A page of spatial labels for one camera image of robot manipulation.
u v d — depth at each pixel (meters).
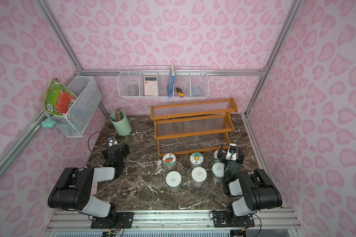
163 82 0.98
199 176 0.78
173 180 0.77
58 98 0.72
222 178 0.76
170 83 0.87
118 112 0.98
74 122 0.72
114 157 0.71
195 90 1.00
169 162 0.85
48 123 0.62
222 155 0.79
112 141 0.79
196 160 0.86
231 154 0.71
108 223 0.68
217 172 0.80
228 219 0.66
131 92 0.96
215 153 0.88
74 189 0.45
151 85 0.93
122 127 1.02
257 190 0.44
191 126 1.14
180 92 0.94
